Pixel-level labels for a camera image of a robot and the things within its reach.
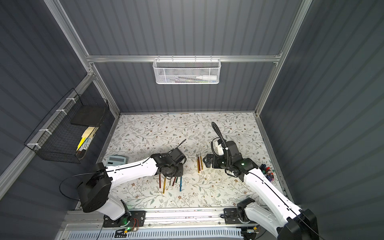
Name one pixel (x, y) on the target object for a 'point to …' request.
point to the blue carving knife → (181, 181)
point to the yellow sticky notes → (88, 130)
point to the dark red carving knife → (160, 181)
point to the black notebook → (89, 115)
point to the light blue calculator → (115, 160)
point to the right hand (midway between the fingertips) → (212, 159)
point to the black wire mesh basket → (57, 138)
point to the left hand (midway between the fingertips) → (183, 175)
